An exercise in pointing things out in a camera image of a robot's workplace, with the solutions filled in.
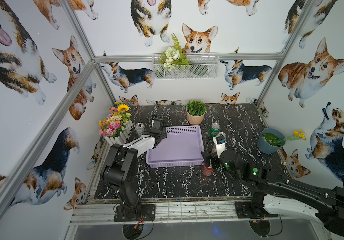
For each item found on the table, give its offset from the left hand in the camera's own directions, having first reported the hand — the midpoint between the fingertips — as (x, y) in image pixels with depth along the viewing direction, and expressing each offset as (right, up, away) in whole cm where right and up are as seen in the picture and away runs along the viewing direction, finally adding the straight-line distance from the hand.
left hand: (157, 127), depth 98 cm
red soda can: (+29, -23, -17) cm, 41 cm away
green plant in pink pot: (+25, +11, +3) cm, 27 cm away
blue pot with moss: (+70, -8, -5) cm, 71 cm away
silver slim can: (-10, 0, -5) cm, 11 cm away
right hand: (+31, -8, -23) cm, 39 cm away
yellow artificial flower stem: (+79, -4, -16) cm, 81 cm away
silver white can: (+39, -3, -10) cm, 41 cm away
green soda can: (+37, -1, -2) cm, 37 cm away
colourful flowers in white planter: (-23, +2, -10) cm, 25 cm away
